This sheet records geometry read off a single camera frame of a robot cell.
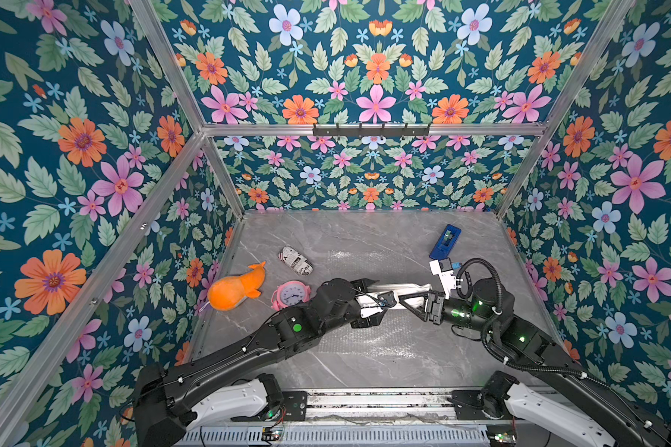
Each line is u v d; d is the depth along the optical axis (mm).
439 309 565
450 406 749
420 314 582
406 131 907
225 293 869
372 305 562
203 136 930
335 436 703
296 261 1009
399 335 862
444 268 605
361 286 616
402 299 613
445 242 1045
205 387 420
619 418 415
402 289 620
